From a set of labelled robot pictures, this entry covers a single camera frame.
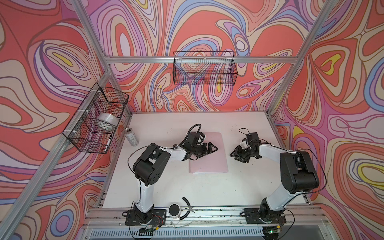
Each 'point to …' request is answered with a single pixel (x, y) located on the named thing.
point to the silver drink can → (131, 138)
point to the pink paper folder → (214, 162)
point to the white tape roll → (107, 121)
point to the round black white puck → (174, 210)
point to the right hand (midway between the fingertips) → (233, 158)
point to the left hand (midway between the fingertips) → (215, 150)
